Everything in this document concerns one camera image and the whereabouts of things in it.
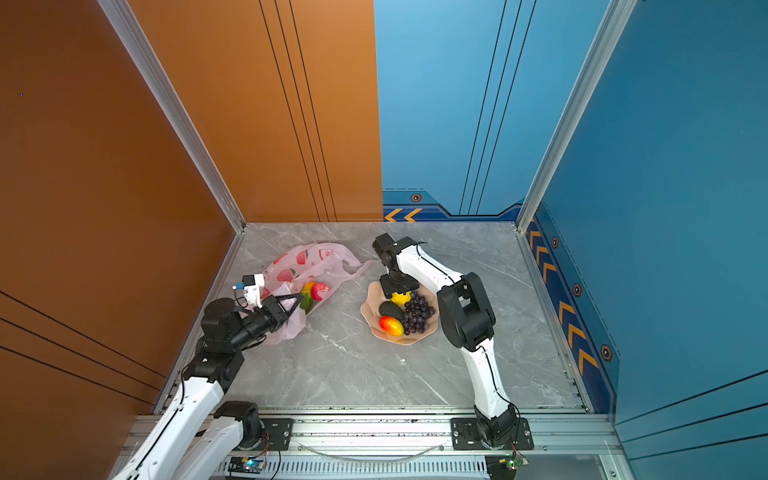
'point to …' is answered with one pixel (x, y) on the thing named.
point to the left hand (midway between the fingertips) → (303, 294)
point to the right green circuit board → (514, 462)
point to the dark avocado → (389, 308)
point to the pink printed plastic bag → (316, 262)
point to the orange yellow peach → (391, 325)
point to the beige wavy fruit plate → (370, 311)
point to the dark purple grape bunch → (417, 314)
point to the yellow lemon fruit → (400, 298)
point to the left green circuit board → (246, 465)
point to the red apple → (319, 286)
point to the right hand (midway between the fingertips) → (396, 292)
